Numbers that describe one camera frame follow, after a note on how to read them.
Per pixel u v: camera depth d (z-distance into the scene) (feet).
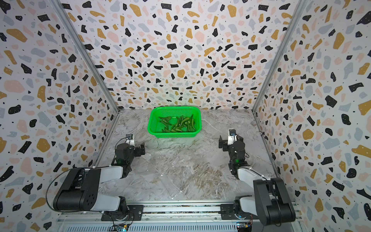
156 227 2.31
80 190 1.44
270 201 1.39
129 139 2.56
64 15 2.36
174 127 3.58
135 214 2.40
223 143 2.62
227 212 2.40
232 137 2.47
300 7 2.35
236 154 2.17
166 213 2.48
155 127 3.58
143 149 2.82
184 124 3.58
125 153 2.34
